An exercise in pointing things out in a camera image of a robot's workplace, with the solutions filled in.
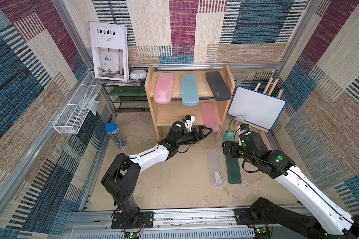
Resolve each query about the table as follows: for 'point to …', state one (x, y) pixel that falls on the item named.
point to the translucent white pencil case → (215, 169)
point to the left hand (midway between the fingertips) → (208, 132)
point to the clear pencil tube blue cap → (111, 128)
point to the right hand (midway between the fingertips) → (230, 143)
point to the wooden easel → (262, 129)
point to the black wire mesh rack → (129, 104)
